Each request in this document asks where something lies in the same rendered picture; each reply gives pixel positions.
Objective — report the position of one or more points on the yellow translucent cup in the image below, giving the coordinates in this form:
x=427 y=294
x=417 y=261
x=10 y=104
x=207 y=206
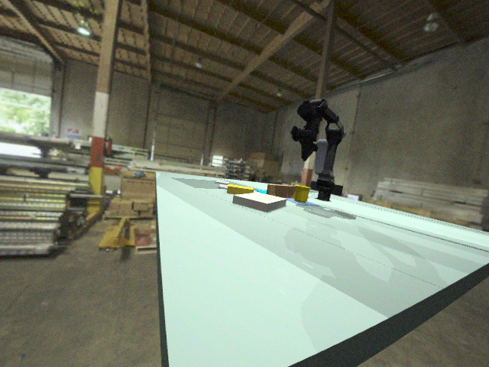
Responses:
x=301 y=193

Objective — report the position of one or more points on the yellow rectangular block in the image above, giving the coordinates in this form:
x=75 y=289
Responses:
x=234 y=189

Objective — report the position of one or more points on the tan wooden flat bar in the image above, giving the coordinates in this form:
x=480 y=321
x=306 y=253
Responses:
x=283 y=191

